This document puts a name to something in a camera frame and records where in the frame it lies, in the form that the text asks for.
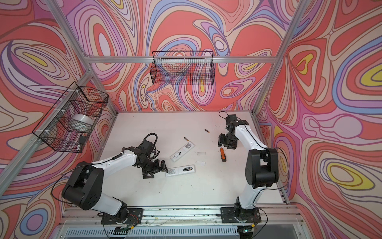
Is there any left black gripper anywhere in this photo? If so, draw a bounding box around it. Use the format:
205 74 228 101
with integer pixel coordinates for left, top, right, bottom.
138 158 169 179

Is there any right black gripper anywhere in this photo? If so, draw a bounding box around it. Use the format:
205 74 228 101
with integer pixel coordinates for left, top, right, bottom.
215 133 239 150

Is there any small white remote control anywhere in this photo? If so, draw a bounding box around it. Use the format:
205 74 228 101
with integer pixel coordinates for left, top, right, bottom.
166 165 196 177

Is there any orange handle screwdriver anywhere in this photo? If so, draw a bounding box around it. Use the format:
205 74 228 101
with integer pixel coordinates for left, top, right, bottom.
220 147 227 162

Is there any long white remote control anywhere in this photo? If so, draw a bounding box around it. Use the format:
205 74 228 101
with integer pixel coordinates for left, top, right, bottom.
170 141 195 162

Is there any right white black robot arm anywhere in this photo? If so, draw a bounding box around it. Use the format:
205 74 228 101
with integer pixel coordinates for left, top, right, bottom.
218 114 279 211

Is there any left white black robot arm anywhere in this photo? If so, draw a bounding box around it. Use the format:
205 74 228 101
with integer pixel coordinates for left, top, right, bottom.
62 147 168 221

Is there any small black item in basket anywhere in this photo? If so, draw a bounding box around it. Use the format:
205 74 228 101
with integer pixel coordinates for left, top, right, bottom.
78 134 87 145

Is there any white bowl in basket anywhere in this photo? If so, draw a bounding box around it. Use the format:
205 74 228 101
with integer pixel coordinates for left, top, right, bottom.
72 114 94 125

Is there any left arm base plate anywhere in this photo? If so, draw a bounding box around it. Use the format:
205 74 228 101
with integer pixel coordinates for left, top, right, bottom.
97 208 144 226

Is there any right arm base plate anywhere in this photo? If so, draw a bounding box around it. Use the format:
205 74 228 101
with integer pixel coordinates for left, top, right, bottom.
217 207 262 225

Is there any back black wire basket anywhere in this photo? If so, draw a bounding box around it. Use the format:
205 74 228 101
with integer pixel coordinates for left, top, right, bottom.
150 50 215 86

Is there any black wire basket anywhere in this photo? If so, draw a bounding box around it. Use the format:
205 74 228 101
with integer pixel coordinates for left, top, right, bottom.
32 82 109 153
150 50 215 86

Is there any left black wire basket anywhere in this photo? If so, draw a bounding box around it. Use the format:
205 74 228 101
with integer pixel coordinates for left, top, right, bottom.
32 82 109 153

